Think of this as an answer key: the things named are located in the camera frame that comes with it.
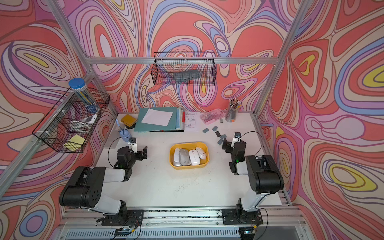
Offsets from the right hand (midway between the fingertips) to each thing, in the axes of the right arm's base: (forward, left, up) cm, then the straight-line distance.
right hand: (232, 142), depth 96 cm
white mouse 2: (-7, +20, -2) cm, 22 cm away
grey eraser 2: (+17, +9, -6) cm, 20 cm away
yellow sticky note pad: (-17, +77, +28) cm, 84 cm away
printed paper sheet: (+24, +26, -5) cm, 36 cm away
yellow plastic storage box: (-1, +29, -1) cm, 29 cm away
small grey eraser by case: (+23, +3, -5) cm, 24 cm away
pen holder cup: (+24, -4, +11) cm, 27 cm away
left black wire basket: (0, +89, +28) cm, 93 cm away
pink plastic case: (+28, +13, -5) cm, 31 cm away
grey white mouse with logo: (-10, +32, +1) cm, 33 cm away
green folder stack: (+21, +38, -2) cm, 43 cm away
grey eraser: (+14, +16, -5) cm, 22 cm away
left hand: (-2, +60, +2) cm, 60 cm away
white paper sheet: (+27, +53, -2) cm, 60 cm away
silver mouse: (-12, +36, -2) cm, 38 cm away
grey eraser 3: (+8, +4, -5) cm, 11 cm away
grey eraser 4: (+4, +7, -5) cm, 10 cm away
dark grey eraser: (+11, +8, -6) cm, 15 cm away
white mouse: (-11, +25, +1) cm, 27 cm away
